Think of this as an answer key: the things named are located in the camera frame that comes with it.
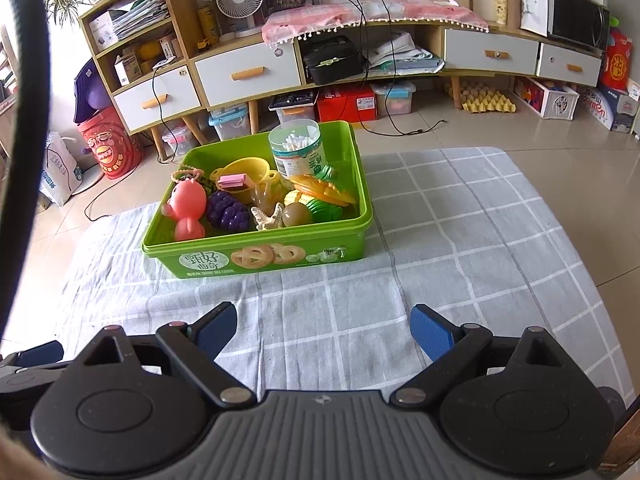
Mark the clear storage box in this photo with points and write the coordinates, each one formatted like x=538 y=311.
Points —
x=397 y=102
x=177 y=140

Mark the toy corn with green husk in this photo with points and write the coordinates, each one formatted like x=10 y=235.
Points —
x=325 y=210

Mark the black flat box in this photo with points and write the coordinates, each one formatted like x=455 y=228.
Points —
x=292 y=100

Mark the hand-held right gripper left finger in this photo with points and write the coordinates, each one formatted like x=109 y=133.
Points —
x=212 y=330

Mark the yellow toy pot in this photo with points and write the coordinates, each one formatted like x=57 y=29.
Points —
x=245 y=166

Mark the white box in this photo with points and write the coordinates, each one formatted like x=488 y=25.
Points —
x=102 y=32

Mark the small cardboard box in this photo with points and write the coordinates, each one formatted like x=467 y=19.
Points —
x=129 y=70

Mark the wooden television cabinet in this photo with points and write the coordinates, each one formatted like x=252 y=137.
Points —
x=430 y=45

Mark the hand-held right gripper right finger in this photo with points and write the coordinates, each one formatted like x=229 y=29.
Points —
x=432 y=332

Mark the purple toy grapes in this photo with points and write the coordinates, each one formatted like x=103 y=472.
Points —
x=227 y=212

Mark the yellow egg tray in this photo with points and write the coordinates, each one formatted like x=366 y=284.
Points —
x=490 y=102

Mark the blue-lid storage box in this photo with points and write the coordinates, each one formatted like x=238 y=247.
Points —
x=230 y=125

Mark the beige starfish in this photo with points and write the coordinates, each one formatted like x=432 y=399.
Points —
x=265 y=217

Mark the orange toy pumpkin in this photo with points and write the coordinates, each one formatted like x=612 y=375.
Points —
x=320 y=182

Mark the red printed bucket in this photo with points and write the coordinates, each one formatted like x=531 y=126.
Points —
x=107 y=152

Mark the red carton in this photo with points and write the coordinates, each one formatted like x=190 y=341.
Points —
x=345 y=105

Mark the grey checked cloth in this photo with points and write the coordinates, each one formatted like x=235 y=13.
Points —
x=475 y=235

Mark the wooden shelf cabinet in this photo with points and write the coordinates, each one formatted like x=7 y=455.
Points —
x=179 y=20

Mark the stack of papers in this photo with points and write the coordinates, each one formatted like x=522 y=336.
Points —
x=140 y=15

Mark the white printed crate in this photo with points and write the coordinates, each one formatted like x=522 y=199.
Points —
x=560 y=105

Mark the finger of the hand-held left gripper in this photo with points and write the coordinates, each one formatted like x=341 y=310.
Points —
x=42 y=352

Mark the wooden stool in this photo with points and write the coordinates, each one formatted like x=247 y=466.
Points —
x=625 y=440

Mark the white paper bag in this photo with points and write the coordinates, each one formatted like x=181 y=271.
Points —
x=534 y=5

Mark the green plastic box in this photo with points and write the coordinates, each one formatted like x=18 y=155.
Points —
x=200 y=260

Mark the black bag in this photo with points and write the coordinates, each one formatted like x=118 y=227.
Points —
x=330 y=60

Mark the clear cotton swab jar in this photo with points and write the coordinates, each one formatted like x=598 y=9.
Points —
x=297 y=157

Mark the pink sticky note pad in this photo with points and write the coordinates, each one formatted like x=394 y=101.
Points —
x=232 y=182

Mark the white plastic bag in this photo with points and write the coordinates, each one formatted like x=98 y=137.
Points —
x=60 y=170

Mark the pink lace cloth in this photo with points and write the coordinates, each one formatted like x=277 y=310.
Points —
x=400 y=10

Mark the black microwave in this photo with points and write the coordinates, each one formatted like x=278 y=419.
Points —
x=575 y=17

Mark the printed cardboard carton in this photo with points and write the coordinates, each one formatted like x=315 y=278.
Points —
x=602 y=107

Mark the yellow toy corn piece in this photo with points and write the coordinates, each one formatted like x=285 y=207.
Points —
x=294 y=197

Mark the red gift package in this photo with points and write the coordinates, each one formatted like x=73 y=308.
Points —
x=620 y=62

